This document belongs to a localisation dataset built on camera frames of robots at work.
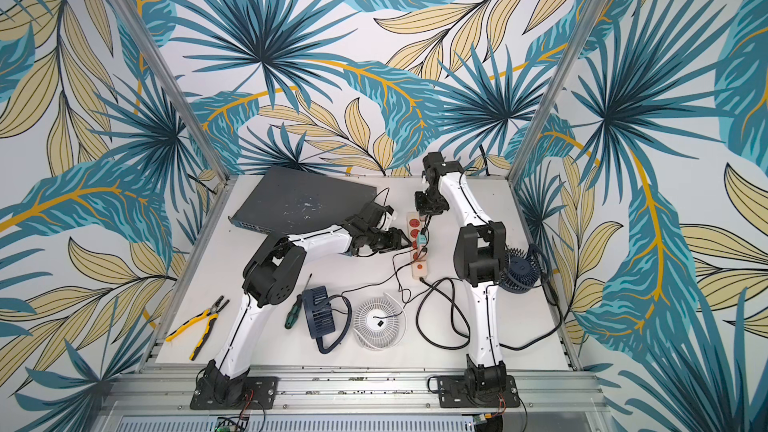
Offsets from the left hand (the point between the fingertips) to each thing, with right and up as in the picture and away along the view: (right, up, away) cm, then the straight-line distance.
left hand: (407, 246), depth 96 cm
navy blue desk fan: (-23, -14, -22) cm, 35 cm away
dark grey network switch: (-46, +15, +11) cm, 49 cm away
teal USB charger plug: (+5, +2, -2) cm, 6 cm away
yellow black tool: (-56, -18, -12) cm, 60 cm away
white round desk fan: (-9, -18, -18) cm, 27 cm away
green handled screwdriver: (-32, -16, -11) cm, 38 cm away
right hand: (-1, +10, +2) cm, 10 cm away
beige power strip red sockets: (+4, -6, -4) cm, 8 cm away
